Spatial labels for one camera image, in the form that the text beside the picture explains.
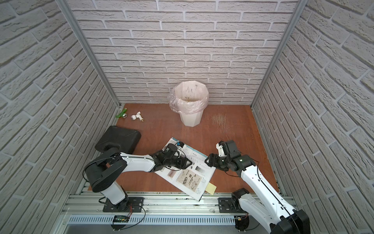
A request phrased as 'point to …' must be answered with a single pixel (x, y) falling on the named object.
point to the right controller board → (241, 222)
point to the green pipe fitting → (122, 114)
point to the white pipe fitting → (138, 115)
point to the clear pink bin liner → (188, 97)
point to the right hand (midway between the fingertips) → (211, 162)
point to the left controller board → (122, 219)
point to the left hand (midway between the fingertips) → (186, 157)
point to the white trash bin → (192, 120)
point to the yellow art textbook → (194, 179)
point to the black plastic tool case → (126, 139)
